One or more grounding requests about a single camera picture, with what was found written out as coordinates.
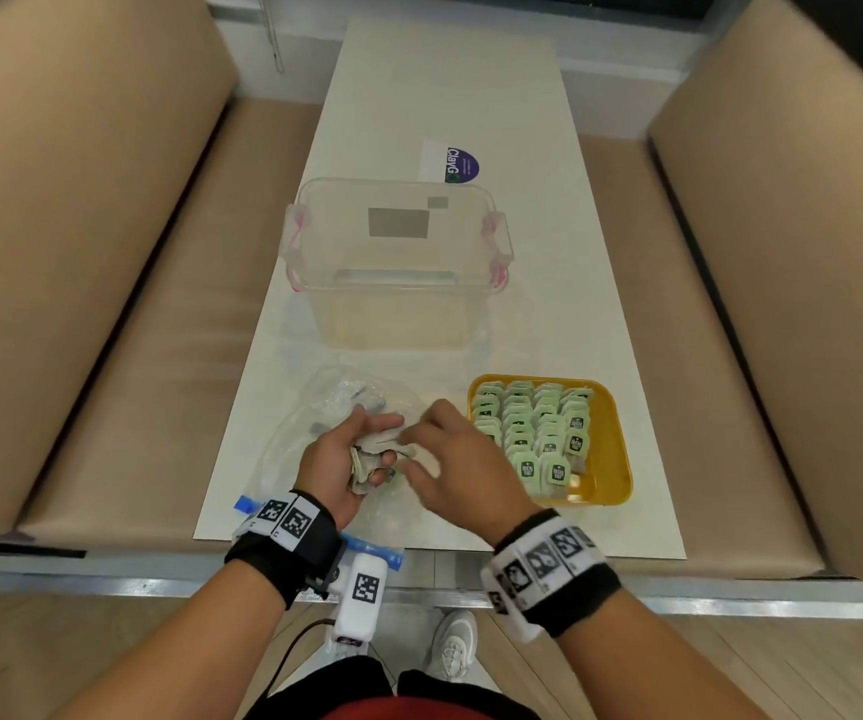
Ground grey rectangular label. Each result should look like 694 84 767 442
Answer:
367 207 432 239

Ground white and purple sticker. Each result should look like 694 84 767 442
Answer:
417 138 482 185

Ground person's right hand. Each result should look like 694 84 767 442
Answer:
397 399 542 550

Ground black left wristband with markers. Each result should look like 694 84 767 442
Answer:
223 490 347 612

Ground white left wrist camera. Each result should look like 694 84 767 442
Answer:
323 552 390 657

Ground person's red shirt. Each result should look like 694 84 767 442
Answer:
325 696 493 720

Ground person's left forearm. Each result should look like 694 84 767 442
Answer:
63 573 291 720

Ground black camera cable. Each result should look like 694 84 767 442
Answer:
265 620 336 698

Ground person's left hand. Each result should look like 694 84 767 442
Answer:
292 408 407 524

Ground person's right white shoe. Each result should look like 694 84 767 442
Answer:
427 610 478 683

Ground person's black trousers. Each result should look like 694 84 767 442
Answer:
243 655 546 720

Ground yellow tray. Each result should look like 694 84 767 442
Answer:
466 374 634 507

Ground clear storage box pink latches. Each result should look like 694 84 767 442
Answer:
283 177 516 350

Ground marker cube on right wrist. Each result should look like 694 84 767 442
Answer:
487 591 546 644

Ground blind pull cord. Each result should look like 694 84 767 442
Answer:
254 0 286 74

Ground clear zip bag with tea bags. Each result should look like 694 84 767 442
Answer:
233 363 441 572

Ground tea bags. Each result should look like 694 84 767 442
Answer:
348 430 418 496
325 381 403 421
469 380 597 503

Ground beige bench seat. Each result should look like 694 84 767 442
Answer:
0 0 325 556
577 0 863 582

